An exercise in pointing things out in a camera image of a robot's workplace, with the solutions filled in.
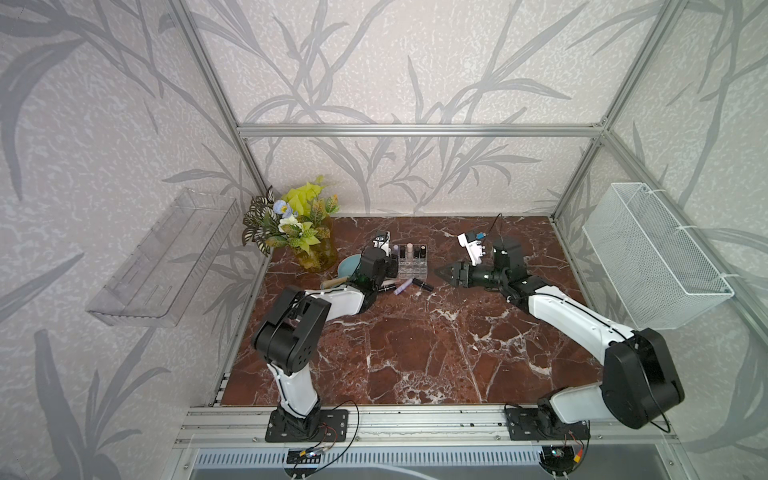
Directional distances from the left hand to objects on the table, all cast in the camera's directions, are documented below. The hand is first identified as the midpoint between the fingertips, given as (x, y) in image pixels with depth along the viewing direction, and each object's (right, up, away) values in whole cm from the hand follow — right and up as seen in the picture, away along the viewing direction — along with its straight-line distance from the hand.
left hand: (392, 250), depth 95 cm
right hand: (+14, -5, -14) cm, 20 cm away
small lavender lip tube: (+4, -12, +4) cm, 14 cm away
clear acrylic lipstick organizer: (+7, -4, +8) cm, 11 cm away
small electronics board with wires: (-20, -48, -25) cm, 58 cm away
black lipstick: (+10, 0, +4) cm, 11 cm away
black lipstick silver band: (+10, -12, +4) cm, 16 cm away
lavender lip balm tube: (+1, -2, +2) cm, 3 cm away
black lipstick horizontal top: (-2, -13, +4) cm, 14 cm away
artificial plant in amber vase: (-28, +9, -5) cm, 30 cm away
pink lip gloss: (+6, -2, +6) cm, 9 cm away
